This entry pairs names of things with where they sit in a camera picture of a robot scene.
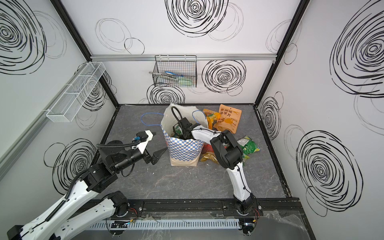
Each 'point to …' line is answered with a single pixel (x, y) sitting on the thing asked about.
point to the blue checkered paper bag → (182, 152)
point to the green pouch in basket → (183, 81)
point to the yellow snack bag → (211, 117)
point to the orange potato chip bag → (229, 120)
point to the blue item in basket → (169, 73)
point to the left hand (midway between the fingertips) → (160, 140)
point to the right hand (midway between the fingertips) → (186, 138)
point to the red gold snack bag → (208, 154)
